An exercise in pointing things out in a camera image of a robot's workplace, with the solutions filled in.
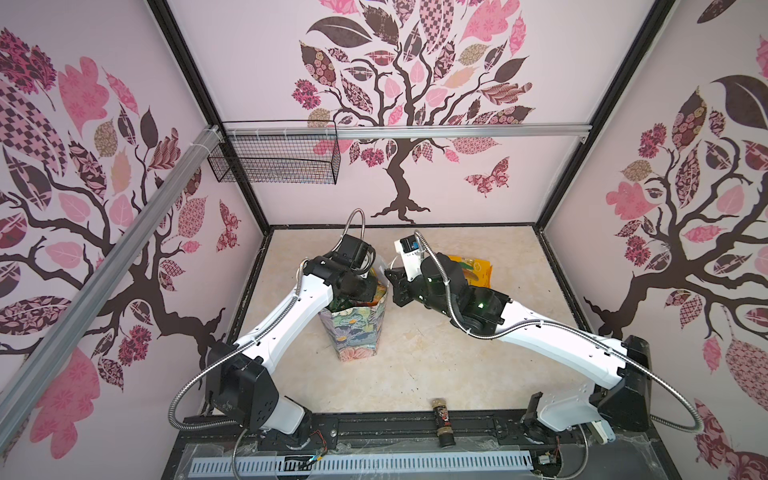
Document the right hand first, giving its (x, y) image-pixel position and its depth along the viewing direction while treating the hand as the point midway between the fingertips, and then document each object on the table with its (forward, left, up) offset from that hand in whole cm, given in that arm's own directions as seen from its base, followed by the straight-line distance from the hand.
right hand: (386, 268), depth 68 cm
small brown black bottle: (-29, -14, -29) cm, 43 cm away
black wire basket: (+46, +36, +4) cm, 58 cm away
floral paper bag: (-9, +8, -15) cm, 19 cm away
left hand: (+2, +5, -15) cm, 16 cm away
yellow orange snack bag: (+17, -31, -26) cm, 44 cm away
